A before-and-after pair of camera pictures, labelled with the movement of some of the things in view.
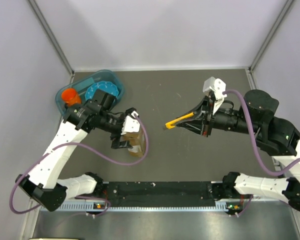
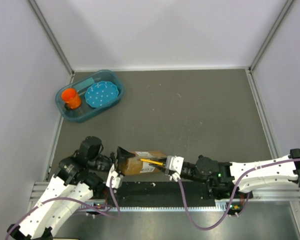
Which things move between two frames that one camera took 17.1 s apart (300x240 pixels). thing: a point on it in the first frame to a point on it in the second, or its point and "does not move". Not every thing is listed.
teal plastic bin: (81, 84) does not move
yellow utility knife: (168, 124) to (152, 162)
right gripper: (196, 126) to (164, 160)
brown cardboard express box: (136, 140) to (133, 165)
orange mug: (70, 97) does not move
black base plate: (160, 194) does not move
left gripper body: (116, 135) to (113, 159)
